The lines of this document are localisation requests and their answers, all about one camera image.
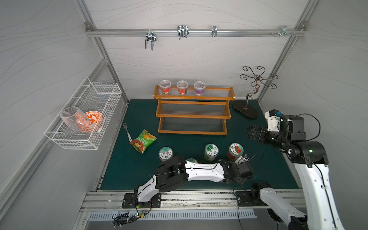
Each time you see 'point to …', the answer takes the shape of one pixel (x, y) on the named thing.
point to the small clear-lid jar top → (165, 85)
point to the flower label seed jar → (165, 153)
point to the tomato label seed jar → (235, 151)
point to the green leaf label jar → (211, 152)
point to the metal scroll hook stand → (242, 107)
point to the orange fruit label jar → (192, 160)
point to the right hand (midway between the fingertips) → (256, 130)
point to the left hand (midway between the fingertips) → (241, 171)
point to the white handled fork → (125, 126)
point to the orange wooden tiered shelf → (193, 110)
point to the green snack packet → (142, 141)
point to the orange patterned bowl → (95, 120)
